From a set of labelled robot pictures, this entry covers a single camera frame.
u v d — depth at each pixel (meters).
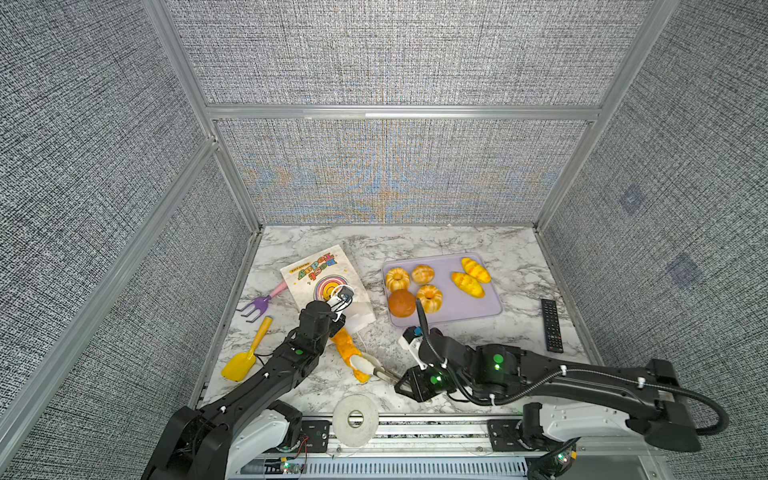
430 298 0.95
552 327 0.90
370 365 0.72
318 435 0.73
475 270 1.03
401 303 0.94
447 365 0.49
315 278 0.89
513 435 0.73
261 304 0.98
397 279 0.98
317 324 0.63
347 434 0.74
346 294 0.73
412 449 0.73
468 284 0.98
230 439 0.44
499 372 0.49
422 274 1.00
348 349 0.79
